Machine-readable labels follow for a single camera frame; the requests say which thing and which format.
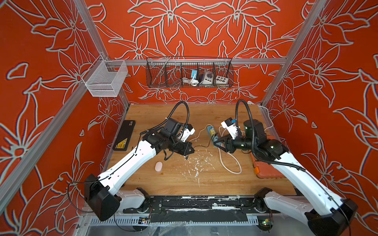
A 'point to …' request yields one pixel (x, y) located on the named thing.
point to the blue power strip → (208, 128)
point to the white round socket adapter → (208, 77)
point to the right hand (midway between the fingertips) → (213, 142)
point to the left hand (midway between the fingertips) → (194, 150)
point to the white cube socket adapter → (220, 79)
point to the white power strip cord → (270, 116)
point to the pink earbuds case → (158, 166)
